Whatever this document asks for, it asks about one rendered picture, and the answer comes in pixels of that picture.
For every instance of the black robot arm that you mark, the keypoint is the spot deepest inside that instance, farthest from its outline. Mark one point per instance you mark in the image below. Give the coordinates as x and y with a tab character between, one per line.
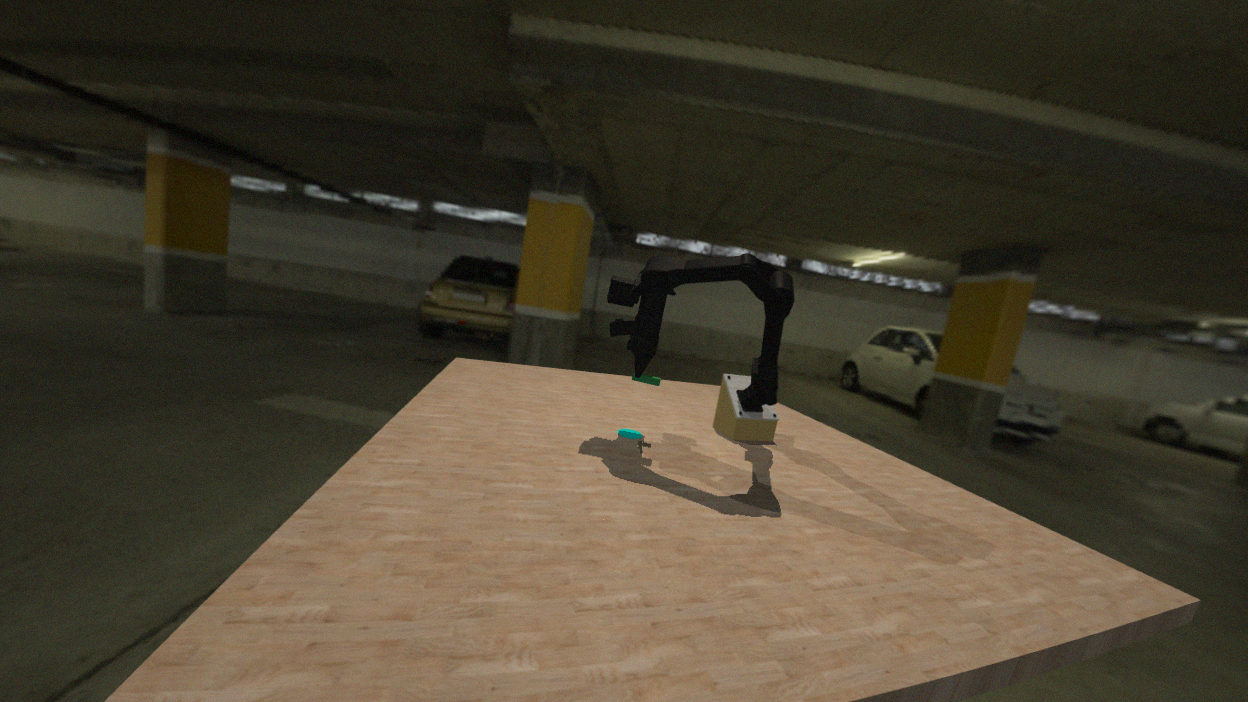
774	287

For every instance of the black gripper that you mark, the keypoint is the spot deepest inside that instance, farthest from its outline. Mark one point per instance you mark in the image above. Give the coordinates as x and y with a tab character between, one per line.
644	342

